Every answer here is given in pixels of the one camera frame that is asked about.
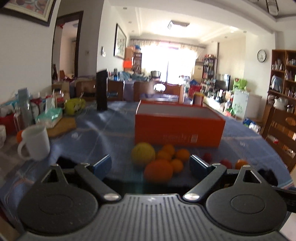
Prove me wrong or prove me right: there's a small tangerine right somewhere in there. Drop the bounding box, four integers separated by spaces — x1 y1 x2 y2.
175 149 190 163

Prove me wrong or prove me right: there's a black television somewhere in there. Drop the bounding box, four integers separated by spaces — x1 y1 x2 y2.
215 74 231 91

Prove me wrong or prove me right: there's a small tangerine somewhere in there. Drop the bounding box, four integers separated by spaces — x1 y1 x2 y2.
175 149 190 163
156 150 171 161
162 144 176 156
171 159 184 175

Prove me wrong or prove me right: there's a small tangerine front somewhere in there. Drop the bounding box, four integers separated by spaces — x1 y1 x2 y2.
171 159 184 175

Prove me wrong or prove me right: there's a red canister yellow lid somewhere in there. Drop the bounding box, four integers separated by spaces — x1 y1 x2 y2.
192 92 204 106

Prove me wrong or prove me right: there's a tissue pack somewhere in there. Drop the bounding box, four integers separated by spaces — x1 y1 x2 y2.
35 108 63 129

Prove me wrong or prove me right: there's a green panda mug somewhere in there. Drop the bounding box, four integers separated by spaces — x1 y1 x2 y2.
64 98 86 116

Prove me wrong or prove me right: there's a wooden chair near shelf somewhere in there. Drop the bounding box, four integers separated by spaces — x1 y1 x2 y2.
261 107 295 172

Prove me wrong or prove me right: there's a red cherry tomato right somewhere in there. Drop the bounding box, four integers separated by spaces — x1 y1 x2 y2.
220 159 232 169

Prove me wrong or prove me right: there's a white ceramic mug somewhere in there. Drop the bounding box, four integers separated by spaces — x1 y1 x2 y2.
18 125 50 161

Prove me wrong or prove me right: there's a ceiling lamp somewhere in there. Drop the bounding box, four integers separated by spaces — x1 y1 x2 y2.
168 20 190 29

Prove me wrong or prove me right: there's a small tangerine back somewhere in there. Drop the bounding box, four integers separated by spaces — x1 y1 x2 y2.
162 144 176 156

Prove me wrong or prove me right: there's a black thermos bottle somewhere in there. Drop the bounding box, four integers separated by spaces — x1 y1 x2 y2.
96 70 108 111

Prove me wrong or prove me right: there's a round wall clock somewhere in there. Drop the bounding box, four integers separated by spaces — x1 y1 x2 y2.
257 49 267 63

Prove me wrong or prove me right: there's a wooden chair right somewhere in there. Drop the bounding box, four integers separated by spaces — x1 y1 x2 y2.
133 80 185 104

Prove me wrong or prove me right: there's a large orange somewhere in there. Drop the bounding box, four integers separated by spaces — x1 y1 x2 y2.
144 160 174 183

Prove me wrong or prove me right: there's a white mini fridge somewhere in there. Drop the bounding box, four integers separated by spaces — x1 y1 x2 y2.
232 90 262 121

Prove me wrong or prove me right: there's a framed picture top left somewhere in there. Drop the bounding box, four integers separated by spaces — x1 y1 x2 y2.
1 0 56 27

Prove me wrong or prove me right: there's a small tangerine middle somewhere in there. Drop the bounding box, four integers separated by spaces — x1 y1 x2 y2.
156 150 171 161

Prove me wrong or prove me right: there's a tangerine far right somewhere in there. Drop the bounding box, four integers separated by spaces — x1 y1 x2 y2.
235 159 249 170

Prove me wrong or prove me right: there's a clear plastic bottle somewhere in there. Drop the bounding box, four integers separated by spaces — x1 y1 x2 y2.
14 88 35 132

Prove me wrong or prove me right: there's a large yellow citrus fruit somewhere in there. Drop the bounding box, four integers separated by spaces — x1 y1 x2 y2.
132 142 156 167

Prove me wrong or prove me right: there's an orange cardboard box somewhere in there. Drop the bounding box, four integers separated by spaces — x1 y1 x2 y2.
134 100 226 148

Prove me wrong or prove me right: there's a blue plaid tablecloth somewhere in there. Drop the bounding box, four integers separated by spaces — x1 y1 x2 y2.
1 101 293 212

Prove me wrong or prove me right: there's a wooden display shelf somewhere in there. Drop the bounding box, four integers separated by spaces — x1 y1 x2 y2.
260 49 295 133

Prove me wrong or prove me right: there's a wooden cutting board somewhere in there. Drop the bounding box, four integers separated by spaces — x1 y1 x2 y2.
47 117 77 138

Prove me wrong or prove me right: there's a red cherry tomato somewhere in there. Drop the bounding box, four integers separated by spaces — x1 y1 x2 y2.
220 159 232 169
202 153 212 163

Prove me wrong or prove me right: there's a framed painting far wall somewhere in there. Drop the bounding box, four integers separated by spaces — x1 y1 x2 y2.
113 24 127 59

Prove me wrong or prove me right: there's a wooden chair left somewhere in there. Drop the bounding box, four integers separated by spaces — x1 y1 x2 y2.
75 79 125 102

